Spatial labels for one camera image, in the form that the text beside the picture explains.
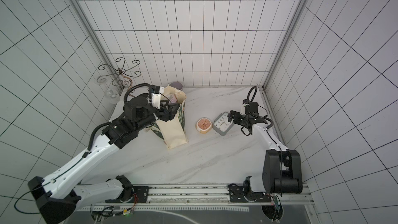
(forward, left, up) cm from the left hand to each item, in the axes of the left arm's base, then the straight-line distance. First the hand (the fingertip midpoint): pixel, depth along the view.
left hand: (172, 106), depth 69 cm
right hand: (+10, -35, -21) cm, 42 cm away
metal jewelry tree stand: (+24, +32, -1) cm, 41 cm away
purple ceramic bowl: (+41, +5, -27) cm, 50 cm away
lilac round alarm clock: (+14, +4, -11) cm, 18 cm away
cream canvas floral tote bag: (-3, +1, -18) cm, 18 cm away
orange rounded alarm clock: (+7, -15, -28) cm, 33 cm away
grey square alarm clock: (+7, -26, -28) cm, 39 cm away
